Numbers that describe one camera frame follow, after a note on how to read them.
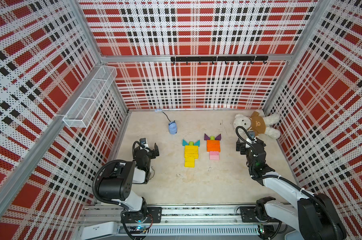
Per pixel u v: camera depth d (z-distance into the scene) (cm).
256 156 62
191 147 100
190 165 91
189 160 93
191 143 101
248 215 73
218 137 102
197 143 101
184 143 101
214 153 96
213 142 102
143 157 71
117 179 47
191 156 94
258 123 101
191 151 98
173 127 102
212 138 102
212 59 88
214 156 97
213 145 100
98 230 65
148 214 73
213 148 98
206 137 102
